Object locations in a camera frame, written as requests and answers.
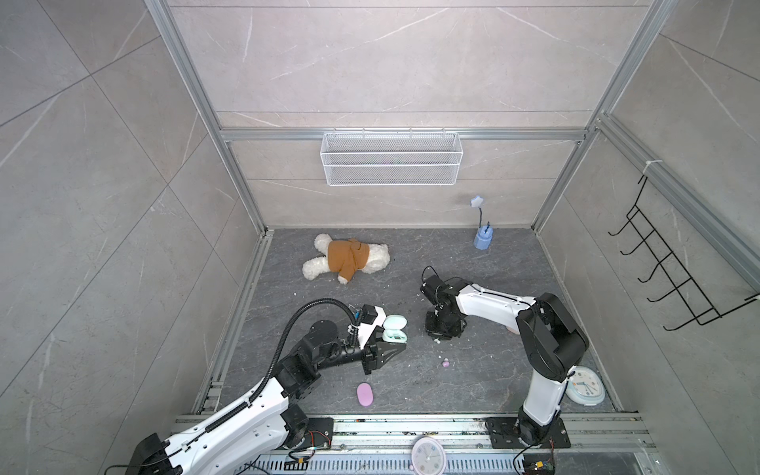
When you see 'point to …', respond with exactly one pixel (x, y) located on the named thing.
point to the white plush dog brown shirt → (345, 257)
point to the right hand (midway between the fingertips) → (432, 334)
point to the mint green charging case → (393, 325)
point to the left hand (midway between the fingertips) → (400, 336)
